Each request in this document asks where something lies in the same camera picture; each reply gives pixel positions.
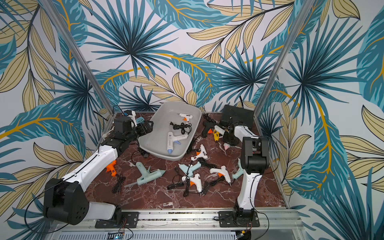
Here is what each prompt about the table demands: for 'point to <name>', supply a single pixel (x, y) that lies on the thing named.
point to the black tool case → (231, 115)
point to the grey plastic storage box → (175, 128)
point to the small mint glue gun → (188, 169)
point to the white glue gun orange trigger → (195, 180)
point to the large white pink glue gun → (221, 131)
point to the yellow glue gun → (216, 135)
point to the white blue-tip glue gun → (172, 138)
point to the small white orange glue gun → (186, 118)
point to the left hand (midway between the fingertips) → (147, 126)
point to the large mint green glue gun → (146, 175)
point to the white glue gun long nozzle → (223, 170)
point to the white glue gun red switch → (203, 154)
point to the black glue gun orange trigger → (209, 125)
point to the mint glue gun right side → (238, 173)
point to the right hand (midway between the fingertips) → (228, 141)
